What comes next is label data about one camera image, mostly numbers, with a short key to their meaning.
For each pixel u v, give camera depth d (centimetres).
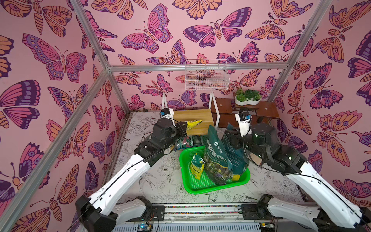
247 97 89
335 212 38
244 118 52
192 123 73
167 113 61
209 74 95
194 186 83
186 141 90
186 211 75
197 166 80
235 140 56
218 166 73
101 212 38
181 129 60
